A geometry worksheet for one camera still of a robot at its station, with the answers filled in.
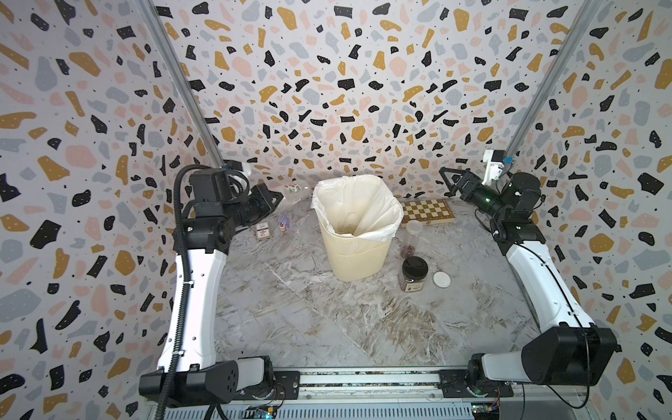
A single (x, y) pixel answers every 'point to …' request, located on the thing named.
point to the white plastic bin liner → (359, 206)
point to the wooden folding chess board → (429, 212)
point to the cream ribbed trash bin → (355, 259)
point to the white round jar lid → (441, 278)
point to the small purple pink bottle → (284, 223)
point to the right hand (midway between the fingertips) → (447, 175)
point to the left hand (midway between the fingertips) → (285, 194)
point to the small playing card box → (262, 231)
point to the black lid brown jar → (414, 270)
